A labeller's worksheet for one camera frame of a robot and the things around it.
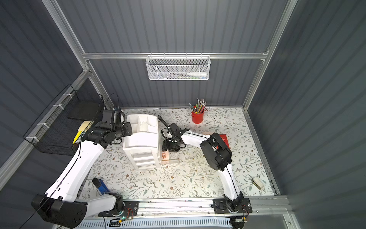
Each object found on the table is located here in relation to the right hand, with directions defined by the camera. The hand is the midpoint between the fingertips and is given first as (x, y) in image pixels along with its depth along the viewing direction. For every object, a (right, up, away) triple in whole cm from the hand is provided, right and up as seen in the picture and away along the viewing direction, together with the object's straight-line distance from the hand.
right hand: (165, 150), depth 93 cm
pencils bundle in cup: (+23, +29, +10) cm, 38 cm away
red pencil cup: (+23, +21, +18) cm, 36 cm away
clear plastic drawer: (+6, -5, -1) cm, 8 cm away
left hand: (-17, +16, -17) cm, 29 cm away
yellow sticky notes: (-41, +16, -17) cm, 47 cm away
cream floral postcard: (0, -3, 0) cm, 3 cm away
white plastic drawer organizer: (-8, +6, -22) cm, 24 cm away
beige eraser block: (+54, -15, -13) cm, 57 cm away
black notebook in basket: (-44, +25, -12) cm, 52 cm away
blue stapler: (-34, -16, -15) cm, 40 cm away
